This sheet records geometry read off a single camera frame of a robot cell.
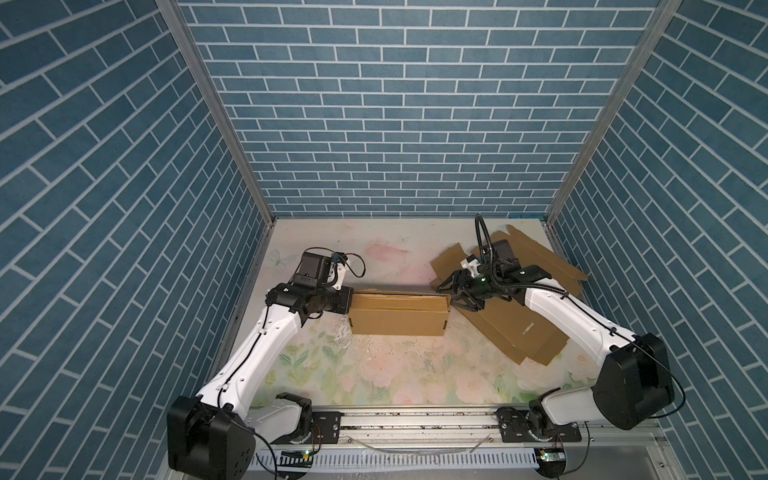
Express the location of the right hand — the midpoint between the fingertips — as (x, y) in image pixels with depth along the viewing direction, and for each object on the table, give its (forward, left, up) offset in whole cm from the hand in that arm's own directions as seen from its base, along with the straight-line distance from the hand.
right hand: (439, 291), depth 79 cm
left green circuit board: (-38, +34, -20) cm, 54 cm away
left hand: (-3, +23, -2) cm, 24 cm away
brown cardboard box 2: (0, -24, -18) cm, 30 cm away
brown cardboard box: (-6, +10, -2) cm, 12 cm away
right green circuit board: (-32, -30, -22) cm, 49 cm away
